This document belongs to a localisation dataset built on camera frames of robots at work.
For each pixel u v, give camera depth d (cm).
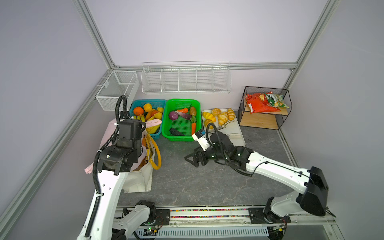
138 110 109
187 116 112
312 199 39
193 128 105
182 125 111
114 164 39
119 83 99
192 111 114
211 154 62
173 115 111
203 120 113
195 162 62
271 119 122
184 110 116
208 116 114
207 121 111
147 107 112
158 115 107
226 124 109
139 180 77
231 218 75
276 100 96
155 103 116
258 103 97
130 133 43
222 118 112
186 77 97
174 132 102
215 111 115
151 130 102
